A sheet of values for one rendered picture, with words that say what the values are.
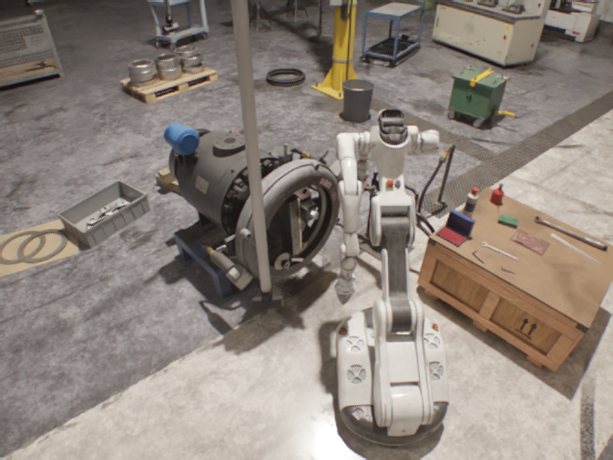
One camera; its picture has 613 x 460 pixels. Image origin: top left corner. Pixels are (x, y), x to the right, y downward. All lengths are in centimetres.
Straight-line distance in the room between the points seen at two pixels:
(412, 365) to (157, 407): 136
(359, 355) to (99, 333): 165
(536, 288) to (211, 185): 193
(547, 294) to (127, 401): 237
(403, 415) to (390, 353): 27
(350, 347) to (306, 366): 44
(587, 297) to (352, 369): 135
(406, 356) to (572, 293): 106
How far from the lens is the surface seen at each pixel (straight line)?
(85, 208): 377
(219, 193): 231
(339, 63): 565
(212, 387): 237
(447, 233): 257
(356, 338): 206
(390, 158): 194
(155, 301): 283
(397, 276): 192
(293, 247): 227
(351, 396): 204
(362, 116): 487
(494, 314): 262
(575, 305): 247
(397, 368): 191
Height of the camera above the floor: 205
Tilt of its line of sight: 40 degrees down
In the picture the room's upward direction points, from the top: straight up
